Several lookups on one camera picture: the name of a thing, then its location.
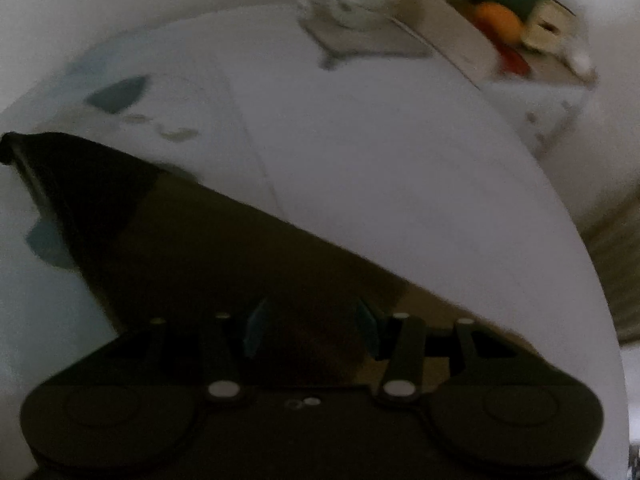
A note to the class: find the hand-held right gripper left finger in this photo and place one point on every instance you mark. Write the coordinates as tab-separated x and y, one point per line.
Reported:
255	331

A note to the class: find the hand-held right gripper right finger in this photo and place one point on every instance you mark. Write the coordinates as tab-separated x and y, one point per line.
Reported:
367	329

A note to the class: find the olive brown t-shirt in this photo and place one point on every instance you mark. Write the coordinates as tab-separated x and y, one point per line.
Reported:
200	240

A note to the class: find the printed table mat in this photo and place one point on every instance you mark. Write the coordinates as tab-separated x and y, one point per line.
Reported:
350	160

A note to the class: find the beige striped curtain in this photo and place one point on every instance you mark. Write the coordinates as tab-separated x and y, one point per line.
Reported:
612	270

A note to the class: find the white side cabinet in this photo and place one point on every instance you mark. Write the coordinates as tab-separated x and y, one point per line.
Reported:
530	110

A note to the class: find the beige storage box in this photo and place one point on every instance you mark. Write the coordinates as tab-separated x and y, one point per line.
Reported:
450	30

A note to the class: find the orange fruit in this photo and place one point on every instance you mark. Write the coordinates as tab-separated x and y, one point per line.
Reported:
497	21

